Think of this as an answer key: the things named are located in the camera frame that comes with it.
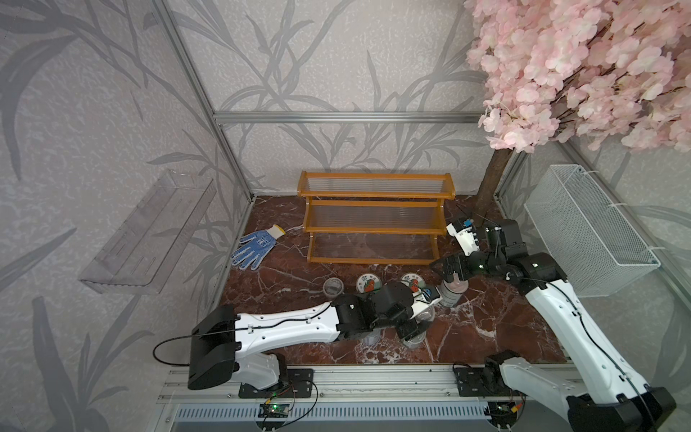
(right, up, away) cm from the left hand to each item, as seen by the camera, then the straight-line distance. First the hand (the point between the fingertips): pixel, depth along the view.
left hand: (425, 312), depth 69 cm
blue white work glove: (-57, +15, +36) cm, 69 cm away
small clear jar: (-1, -11, +7) cm, 13 cm away
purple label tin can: (-13, -10, +8) cm, 19 cm away
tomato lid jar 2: (0, +4, +16) cm, 16 cm away
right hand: (+6, +13, +5) cm, 15 cm away
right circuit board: (+23, -29, +5) cm, 37 cm away
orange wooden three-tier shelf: (-9, +24, +45) cm, 52 cm away
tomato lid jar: (-15, +4, +15) cm, 22 cm away
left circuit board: (-40, -26, +1) cm, 48 cm away
